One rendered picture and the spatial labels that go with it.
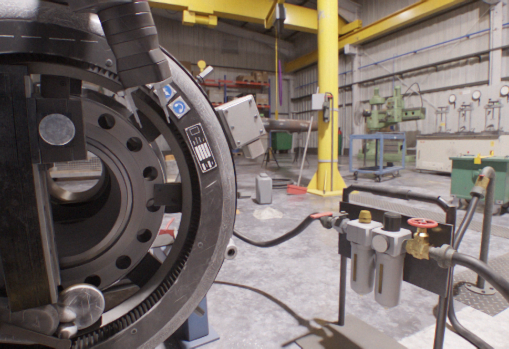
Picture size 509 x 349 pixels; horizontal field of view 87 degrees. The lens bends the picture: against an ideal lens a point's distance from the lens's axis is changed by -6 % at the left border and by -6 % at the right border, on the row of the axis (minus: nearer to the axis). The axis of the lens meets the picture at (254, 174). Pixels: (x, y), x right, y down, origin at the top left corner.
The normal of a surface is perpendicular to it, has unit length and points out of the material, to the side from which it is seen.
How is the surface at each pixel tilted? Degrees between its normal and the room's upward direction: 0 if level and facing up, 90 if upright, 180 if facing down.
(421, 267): 90
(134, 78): 113
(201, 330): 90
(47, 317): 90
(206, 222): 90
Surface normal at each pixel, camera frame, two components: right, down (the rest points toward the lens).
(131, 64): -0.11, 0.45
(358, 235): -0.86, 0.07
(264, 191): 0.12, 0.11
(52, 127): 0.51, 0.09
